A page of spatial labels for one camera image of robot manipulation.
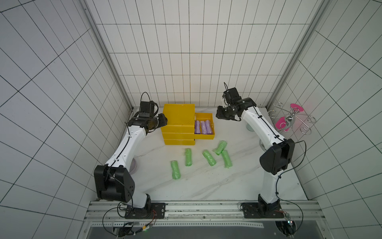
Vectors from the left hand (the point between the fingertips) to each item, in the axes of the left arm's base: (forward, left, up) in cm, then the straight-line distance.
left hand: (163, 122), depth 84 cm
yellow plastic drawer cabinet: (-4, -10, 0) cm, 11 cm away
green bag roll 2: (-13, -14, -18) cm, 26 cm away
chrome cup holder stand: (-1, -68, +9) cm, 69 cm away
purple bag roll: (+5, -20, -10) cm, 23 cm away
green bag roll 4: (-15, -38, -18) cm, 45 cm away
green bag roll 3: (-14, -28, -18) cm, 36 cm away
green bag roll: (-23, -8, -18) cm, 30 cm away
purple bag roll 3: (+5, -27, -11) cm, 30 cm away
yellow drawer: (+20, -26, -18) cm, 37 cm away
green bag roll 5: (-6, -35, -19) cm, 40 cm away
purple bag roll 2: (+4, -24, -10) cm, 27 cm away
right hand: (+8, -33, +1) cm, 34 cm away
